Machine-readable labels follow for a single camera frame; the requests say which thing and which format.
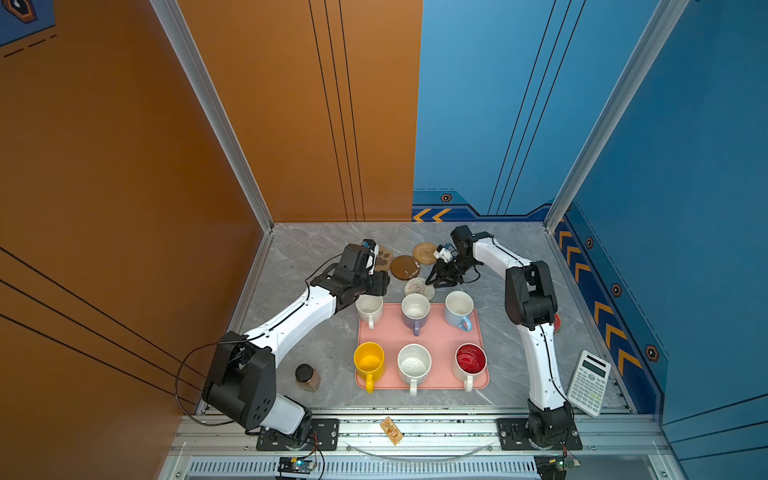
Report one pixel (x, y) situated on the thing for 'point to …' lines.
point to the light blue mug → (458, 307)
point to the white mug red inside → (470, 360)
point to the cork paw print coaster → (384, 258)
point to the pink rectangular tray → (438, 335)
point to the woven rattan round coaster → (424, 253)
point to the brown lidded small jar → (307, 377)
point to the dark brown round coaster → (405, 267)
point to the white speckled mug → (414, 363)
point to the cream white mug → (369, 308)
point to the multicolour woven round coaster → (418, 285)
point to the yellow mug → (369, 359)
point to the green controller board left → (296, 465)
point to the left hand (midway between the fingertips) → (382, 275)
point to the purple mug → (415, 308)
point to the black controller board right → (553, 467)
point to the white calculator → (588, 385)
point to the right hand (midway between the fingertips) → (430, 283)
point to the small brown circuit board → (392, 430)
